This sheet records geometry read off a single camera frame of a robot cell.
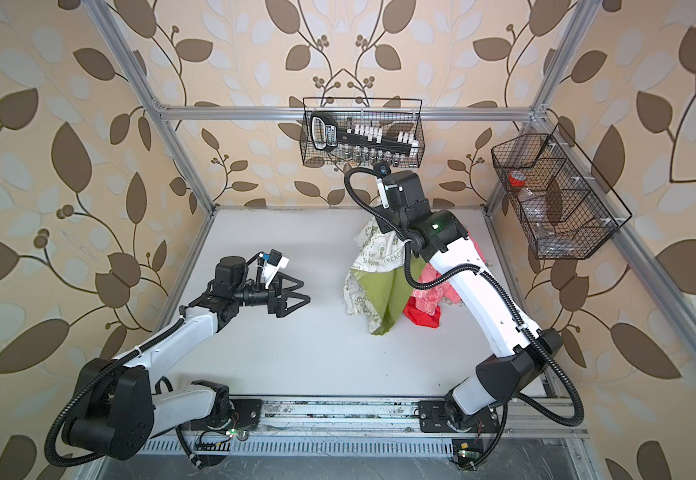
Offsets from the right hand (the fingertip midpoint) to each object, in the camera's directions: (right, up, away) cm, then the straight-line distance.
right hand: (393, 204), depth 72 cm
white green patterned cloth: (-2, -19, +5) cm, 20 cm away
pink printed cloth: (+13, -27, +17) cm, 34 cm away
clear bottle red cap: (+40, -1, +7) cm, 40 cm away
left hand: (-22, -22, +5) cm, 32 cm away
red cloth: (+10, -32, +16) cm, 37 cm away
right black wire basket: (+44, -1, +1) cm, 44 cm away
